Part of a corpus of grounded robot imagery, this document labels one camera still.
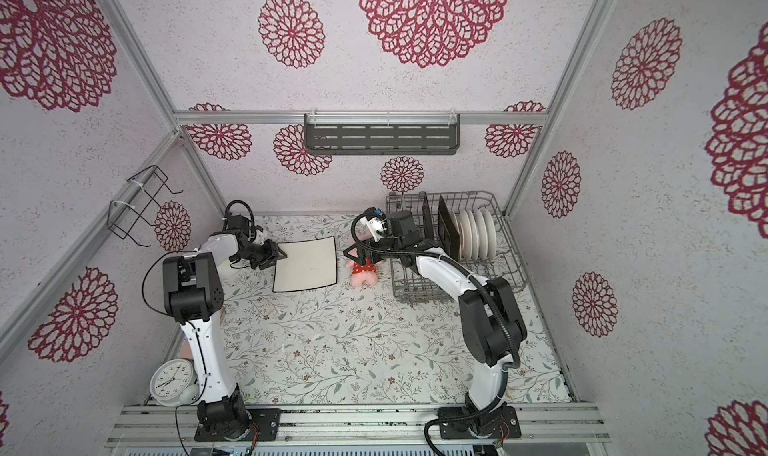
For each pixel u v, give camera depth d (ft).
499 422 2.26
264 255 3.11
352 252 2.67
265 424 2.40
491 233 3.11
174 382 2.54
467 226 3.11
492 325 1.60
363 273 3.17
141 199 2.63
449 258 1.97
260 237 3.24
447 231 3.02
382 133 3.11
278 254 3.28
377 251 2.52
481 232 3.14
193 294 1.97
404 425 2.47
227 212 3.00
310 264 3.40
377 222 2.60
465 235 3.10
